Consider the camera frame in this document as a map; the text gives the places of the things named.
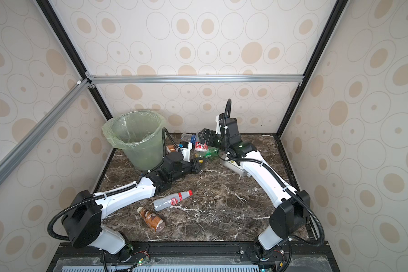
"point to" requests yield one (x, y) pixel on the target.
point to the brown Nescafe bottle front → (156, 222)
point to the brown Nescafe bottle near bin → (171, 148)
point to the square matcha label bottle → (233, 164)
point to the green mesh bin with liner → (139, 133)
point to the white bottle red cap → (173, 200)
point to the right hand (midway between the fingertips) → (205, 135)
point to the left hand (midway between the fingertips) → (209, 158)
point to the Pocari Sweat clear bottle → (186, 137)
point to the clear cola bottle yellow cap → (200, 148)
